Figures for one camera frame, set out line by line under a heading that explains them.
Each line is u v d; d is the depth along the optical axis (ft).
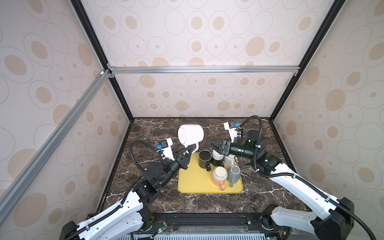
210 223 2.45
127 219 1.90
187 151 2.08
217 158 2.89
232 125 2.01
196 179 2.88
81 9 2.24
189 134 2.13
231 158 2.93
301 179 1.51
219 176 2.62
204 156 2.87
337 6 2.22
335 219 1.25
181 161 1.88
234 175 2.65
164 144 1.87
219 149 1.97
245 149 1.88
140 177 1.87
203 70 3.01
